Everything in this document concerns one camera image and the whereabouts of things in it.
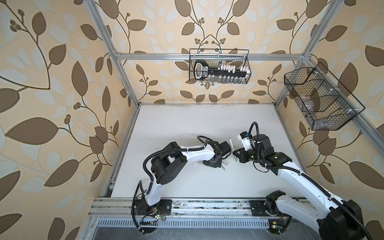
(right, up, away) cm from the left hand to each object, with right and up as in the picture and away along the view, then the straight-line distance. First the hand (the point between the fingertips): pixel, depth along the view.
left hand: (217, 164), depth 88 cm
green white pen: (+3, -2, -1) cm, 4 cm away
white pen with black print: (-12, +1, +1) cm, 12 cm away
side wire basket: (+52, +34, -16) cm, 64 cm away
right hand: (+9, +8, -8) cm, 14 cm away
